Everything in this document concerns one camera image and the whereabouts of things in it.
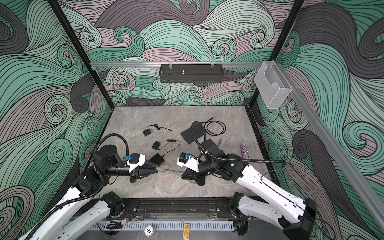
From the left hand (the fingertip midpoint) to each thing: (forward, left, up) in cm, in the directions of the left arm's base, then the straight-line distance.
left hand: (157, 166), depth 61 cm
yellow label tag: (-20, -13, -25) cm, 34 cm away
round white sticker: (-21, +4, -20) cm, 29 cm away
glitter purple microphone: (+21, -49, -24) cm, 58 cm away
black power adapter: (+34, +16, -24) cm, 44 cm away
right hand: (-2, -11, -6) cm, 13 cm away
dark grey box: (+34, -12, -27) cm, 45 cm away
